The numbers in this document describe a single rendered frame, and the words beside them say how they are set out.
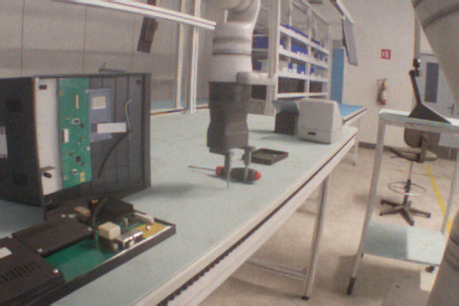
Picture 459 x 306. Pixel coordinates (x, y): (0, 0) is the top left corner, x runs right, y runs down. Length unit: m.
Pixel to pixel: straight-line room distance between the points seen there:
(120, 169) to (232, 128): 0.21
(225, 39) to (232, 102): 0.11
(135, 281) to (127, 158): 0.29
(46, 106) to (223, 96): 0.29
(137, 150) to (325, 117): 0.71
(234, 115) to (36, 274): 0.41
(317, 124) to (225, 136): 0.62
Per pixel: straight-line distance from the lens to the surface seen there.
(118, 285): 0.35
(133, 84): 0.58
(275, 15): 3.12
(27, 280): 0.33
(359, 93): 6.86
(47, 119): 0.47
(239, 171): 0.66
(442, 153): 7.07
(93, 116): 0.52
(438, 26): 0.45
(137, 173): 0.61
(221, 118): 0.57
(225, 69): 0.56
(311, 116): 1.15
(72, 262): 0.37
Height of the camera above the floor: 1.20
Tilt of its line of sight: 13 degrees down
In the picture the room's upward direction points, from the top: 2 degrees clockwise
